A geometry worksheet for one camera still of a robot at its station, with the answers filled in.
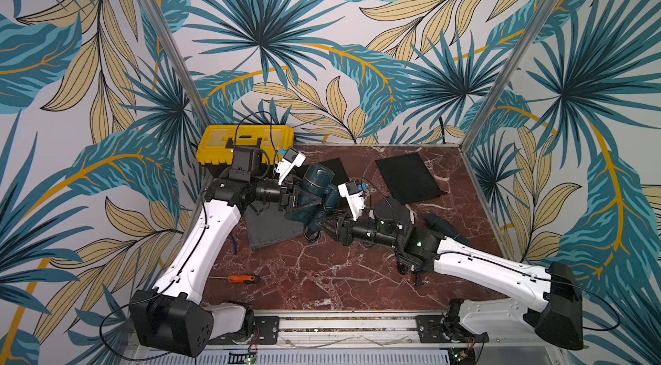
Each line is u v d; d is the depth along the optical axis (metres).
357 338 0.73
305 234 0.65
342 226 0.57
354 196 0.59
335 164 1.14
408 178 1.10
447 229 0.90
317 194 0.62
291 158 0.60
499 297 0.46
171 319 0.38
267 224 0.91
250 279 0.80
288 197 0.58
